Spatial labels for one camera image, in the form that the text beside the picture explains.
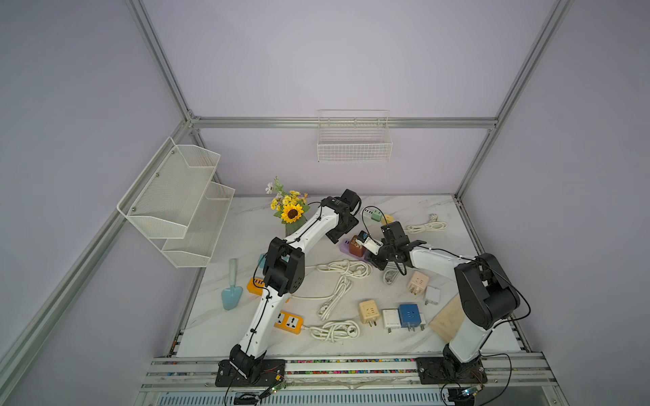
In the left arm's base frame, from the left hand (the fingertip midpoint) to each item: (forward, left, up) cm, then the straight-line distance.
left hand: (347, 231), depth 98 cm
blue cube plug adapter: (-32, -19, -3) cm, 37 cm away
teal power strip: (-27, +23, +24) cm, 43 cm away
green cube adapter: (+9, -13, -1) cm, 16 cm away
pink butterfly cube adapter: (-21, -24, -3) cm, 32 cm away
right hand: (-8, -10, -5) cm, 14 cm away
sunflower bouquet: (-3, +20, +19) cm, 27 cm away
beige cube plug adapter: (-31, -6, -2) cm, 32 cm away
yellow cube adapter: (+7, -17, -1) cm, 19 cm away
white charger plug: (-32, -14, -6) cm, 35 cm away
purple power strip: (-5, +1, -5) cm, 7 cm away
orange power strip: (-34, +20, -4) cm, 39 cm away
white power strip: (+14, -10, -5) cm, 18 cm away
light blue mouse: (-24, +42, -7) cm, 49 cm away
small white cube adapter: (-23, -30, -6) cm, 38 cm away
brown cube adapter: (-9, -3, +2) cm, 10 cm away
